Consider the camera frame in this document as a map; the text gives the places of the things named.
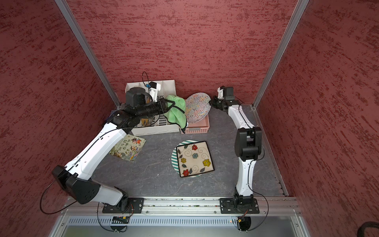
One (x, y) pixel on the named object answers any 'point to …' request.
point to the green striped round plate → (174, 160)
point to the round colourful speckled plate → (197, 106)
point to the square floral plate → (194, 158)
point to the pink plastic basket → (202, 127)
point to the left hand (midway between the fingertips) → (173, 106)
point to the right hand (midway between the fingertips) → (209, 102)
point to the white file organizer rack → (156, 124)
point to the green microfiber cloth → (175, 115)
